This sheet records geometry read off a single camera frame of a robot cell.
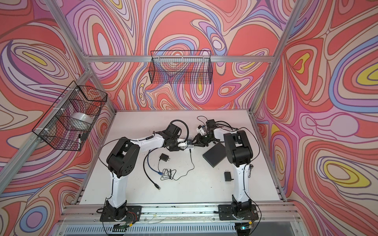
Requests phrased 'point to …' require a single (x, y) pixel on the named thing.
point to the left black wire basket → (67, 123)
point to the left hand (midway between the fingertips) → (180, 142)
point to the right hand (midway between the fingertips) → (193, 146)
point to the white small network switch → (190, 146)
